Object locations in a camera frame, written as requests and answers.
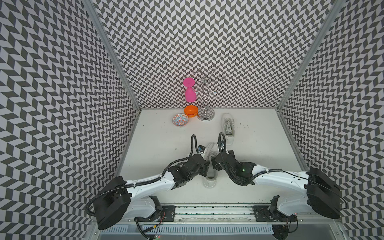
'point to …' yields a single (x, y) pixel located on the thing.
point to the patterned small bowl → (180, 120)
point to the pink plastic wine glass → (190, 93)
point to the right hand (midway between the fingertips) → (219, 156)
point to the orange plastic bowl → (191, 110)
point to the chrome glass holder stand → (206, 114)
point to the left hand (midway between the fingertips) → (207, 163)
